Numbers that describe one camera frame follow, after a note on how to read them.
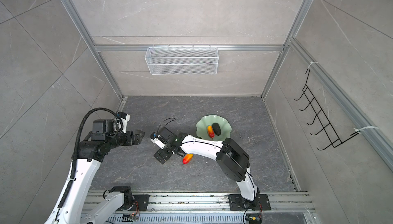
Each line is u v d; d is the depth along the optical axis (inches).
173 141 25.6
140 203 28.8
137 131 25.9
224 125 39.3
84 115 19.7
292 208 29.2
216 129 38.6
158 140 26.7
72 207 15.2
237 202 28.7
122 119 24.4
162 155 28.7
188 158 33.5
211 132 38.2
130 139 24.6
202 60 39.6
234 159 19.9
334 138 24.0
